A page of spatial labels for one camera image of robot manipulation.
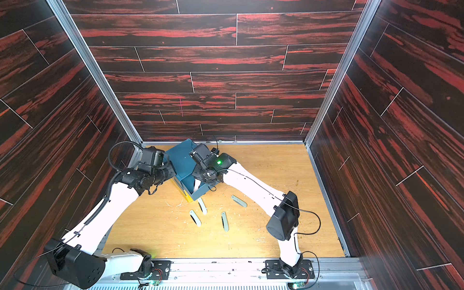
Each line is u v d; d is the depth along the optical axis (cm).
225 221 86
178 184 93
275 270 72
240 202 93
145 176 53
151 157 57
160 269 73
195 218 88
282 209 45
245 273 74
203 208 91
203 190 80
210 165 57
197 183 76
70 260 38
